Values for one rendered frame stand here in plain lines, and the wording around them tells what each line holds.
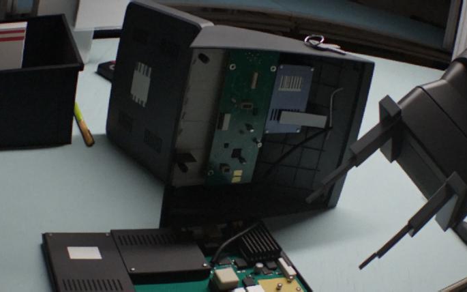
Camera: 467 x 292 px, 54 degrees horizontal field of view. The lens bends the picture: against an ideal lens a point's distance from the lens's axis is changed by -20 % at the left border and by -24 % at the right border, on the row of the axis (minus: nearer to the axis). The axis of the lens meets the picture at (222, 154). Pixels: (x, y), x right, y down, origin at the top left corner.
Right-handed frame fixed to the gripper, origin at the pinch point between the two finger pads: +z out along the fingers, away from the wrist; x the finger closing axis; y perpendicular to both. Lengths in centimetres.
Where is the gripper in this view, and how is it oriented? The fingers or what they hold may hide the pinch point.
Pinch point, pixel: (335, 233)
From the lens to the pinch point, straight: 24.2
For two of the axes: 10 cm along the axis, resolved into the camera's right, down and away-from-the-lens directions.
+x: -5.2, -6.6, 5.4
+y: 2.4, 4.9, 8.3
